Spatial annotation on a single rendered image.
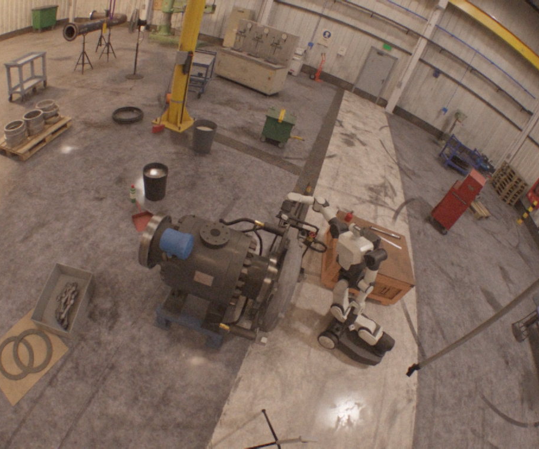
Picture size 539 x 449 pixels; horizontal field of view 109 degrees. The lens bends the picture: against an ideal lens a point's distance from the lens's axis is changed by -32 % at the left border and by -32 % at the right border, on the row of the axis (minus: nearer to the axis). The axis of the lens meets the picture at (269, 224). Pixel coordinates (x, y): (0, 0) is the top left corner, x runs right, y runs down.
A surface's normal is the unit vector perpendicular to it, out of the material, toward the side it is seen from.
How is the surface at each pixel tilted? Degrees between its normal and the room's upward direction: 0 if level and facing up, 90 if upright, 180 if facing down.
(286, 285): 35
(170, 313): 0
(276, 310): 62
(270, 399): 0
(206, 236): 0
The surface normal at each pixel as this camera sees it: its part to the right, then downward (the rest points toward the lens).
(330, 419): 0.28, -0.69
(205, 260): 0.10, -0.14
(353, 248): -0.61, -0.42
